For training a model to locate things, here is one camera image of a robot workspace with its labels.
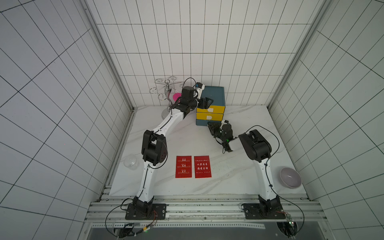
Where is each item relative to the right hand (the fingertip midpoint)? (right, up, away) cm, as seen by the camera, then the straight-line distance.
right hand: (209, 120), depth 105 cm
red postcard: (-6, -28, -17) cm, 33 cm away
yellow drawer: (+1, +7, -12) cm, 14 cm away
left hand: (-2, +12, -13) cm, 18 cm away
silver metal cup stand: (-28, +21, -13) cm, 38 cm away
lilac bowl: (+44, -32, -21) cm, 59 cm away
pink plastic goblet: (-22, +15, -14) cm, 30 cm away
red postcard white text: (-17, -29, -17) cm, 38 cm away
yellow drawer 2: (-1, +3, -7) cm, 7 cm away
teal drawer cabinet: (+5, +18, -5) cm, 20 cm away
